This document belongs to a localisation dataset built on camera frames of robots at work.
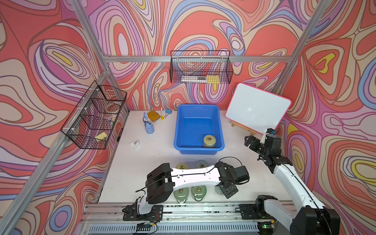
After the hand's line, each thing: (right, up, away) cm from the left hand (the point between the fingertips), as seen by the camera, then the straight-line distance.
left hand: (228, 187), depth 74 cm
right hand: (+17, +21, +10) cm, 28 cm away
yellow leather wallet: (-49, +39, +40) cm, 74 cm away
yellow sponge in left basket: (-64, +26, -2) cm, 70 cm away
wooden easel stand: (+25, +26, +28) cm, 46 cm away
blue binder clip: (-38, +43, +45) cm, 73 cm away
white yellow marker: (-42, +40, +41) cm, 72 cm away
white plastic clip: (-57, +19, +25) cm, 65 cm away
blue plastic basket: (-17, +33, +38) cm, 53 cm away
